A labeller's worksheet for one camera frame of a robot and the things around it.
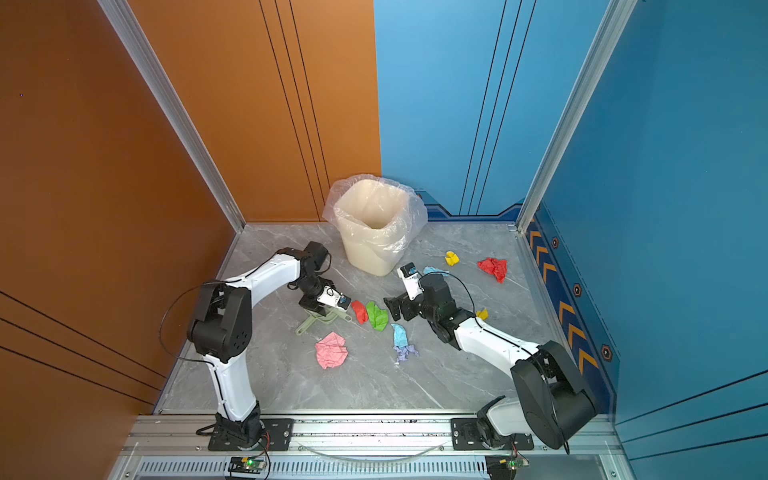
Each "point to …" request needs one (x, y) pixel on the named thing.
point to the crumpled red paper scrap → (496, 267)
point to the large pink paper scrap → (331, 351)
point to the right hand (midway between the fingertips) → (396, 292)
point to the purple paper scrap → (403, 352)
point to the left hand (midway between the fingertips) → (326, 297)
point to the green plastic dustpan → (331, 314)
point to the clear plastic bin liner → (417, 208)
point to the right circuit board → (504, 467)
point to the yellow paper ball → (451, 258)
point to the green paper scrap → (378, 317)
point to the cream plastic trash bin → (373, 217)
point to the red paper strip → (360, 311)
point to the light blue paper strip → (400, 336)
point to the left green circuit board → (247, 465)
